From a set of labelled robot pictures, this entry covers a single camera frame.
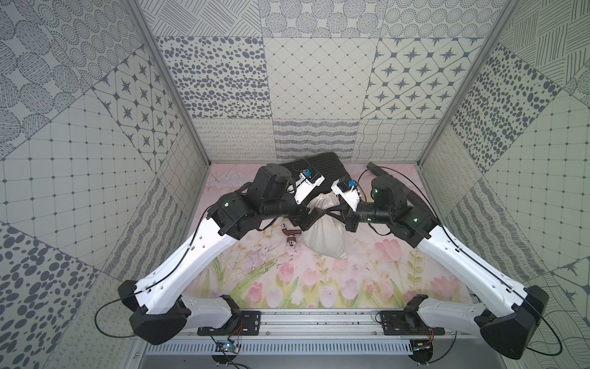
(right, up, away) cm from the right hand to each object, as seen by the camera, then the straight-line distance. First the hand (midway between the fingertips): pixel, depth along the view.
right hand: (328, 210), depth 68 cm
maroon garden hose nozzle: (-13, -13, +24) cm, 30 cm away
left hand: (-5, +6, -6) cm, 10 cm away
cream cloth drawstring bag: (0, -7, +2) cm, 8 cm away
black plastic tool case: (+5, +17, +43) cm, 46 cm away
